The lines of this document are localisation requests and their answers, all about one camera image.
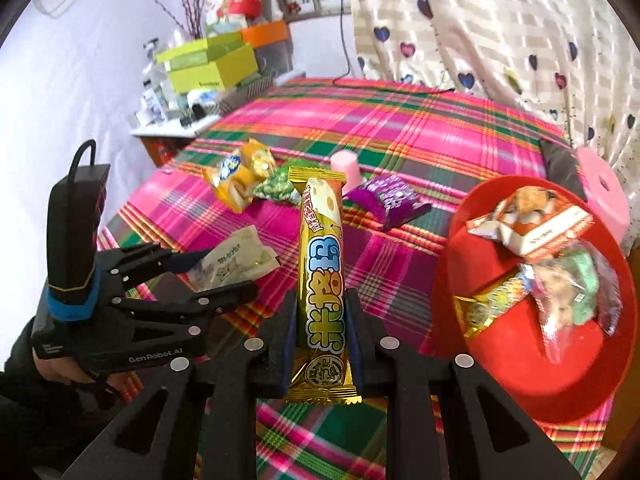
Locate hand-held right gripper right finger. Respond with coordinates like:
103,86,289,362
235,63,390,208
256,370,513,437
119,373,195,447
345,287,583,480

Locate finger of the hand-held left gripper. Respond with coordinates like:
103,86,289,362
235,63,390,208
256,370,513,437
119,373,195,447
111,280,259,346
97,241,214,291

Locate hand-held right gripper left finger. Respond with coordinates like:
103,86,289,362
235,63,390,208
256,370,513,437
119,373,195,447
60,287,298,480

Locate white green snack packet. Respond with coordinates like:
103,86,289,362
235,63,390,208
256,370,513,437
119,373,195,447
187,225,280,293

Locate long yellow snack bar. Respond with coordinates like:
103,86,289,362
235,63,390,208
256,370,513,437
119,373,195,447
282,165,363,407

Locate yellow chips packet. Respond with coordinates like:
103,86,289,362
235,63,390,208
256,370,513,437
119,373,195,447
202,137,278,213

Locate green pea packet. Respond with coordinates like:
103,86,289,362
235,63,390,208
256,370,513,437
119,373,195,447
252,167,296,206

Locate small gold snack packet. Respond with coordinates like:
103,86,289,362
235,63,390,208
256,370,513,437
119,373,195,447
454,267,541,338

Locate purple snack packet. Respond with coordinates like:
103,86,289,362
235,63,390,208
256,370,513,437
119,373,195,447
345,174,432,232

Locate pink jelly cup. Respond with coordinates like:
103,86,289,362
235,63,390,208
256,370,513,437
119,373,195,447
330,150,362,196

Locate red round plastic basket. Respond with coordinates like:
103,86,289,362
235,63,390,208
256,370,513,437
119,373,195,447
432,175,638,423

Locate orange white snack packet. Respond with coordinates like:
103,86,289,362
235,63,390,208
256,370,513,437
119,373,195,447
465,186,594,261

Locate clear bag of nuts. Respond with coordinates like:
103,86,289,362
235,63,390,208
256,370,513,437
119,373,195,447
520,240,623,365

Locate person's left hand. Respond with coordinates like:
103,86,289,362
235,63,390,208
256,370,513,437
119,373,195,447
32,347,126,401

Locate white side table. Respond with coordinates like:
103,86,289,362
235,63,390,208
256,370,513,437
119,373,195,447
131,112,221,168

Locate group of cosmetic bottles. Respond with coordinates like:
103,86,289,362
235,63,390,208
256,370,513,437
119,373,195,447
135,35,221,128

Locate patterned black white box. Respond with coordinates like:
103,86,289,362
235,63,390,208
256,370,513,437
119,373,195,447
217,71,278,113

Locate large green gift box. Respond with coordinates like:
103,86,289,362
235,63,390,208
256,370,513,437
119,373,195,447
167,42,260,95

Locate flat green gift box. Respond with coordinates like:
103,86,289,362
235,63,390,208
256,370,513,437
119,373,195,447
156,31,246,73

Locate clear plastic box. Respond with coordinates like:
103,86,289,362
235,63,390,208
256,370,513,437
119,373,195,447
255,42,293,73

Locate orange box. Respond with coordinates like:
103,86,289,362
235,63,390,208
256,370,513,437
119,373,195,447
242,21,291,47

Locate dried flower branches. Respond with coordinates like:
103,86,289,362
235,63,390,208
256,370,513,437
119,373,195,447
135,0,206,41

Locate pink plastic stool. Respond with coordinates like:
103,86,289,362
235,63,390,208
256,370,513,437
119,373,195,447
575,146,632,248

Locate heart print curtain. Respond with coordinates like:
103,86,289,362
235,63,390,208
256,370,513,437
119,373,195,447
347,0,640,161

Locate black cable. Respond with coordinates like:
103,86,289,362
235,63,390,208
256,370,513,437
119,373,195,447
332,0,456,93

